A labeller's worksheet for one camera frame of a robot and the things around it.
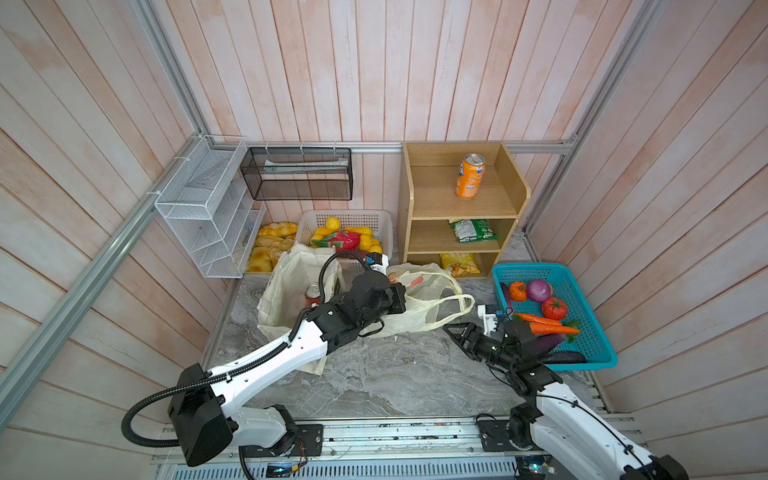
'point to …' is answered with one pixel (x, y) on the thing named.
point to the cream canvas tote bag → (282, 293)
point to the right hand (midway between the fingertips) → (448, 331)
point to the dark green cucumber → (558, 356)
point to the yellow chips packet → (459, 264)
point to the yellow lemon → (333, 223)
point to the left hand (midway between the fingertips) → (407, 296)
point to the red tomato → (554, 308)
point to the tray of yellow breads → (271, 240)
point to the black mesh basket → (298, 173)
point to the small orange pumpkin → (518, 291)
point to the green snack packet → (473, 230)
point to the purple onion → (538, 290)
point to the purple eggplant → (545, 343)
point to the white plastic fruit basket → (379, 221)
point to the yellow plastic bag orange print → (432, 296)
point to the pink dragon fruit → (343, 241)
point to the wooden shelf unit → (457, 198)
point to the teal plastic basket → (590, 341)
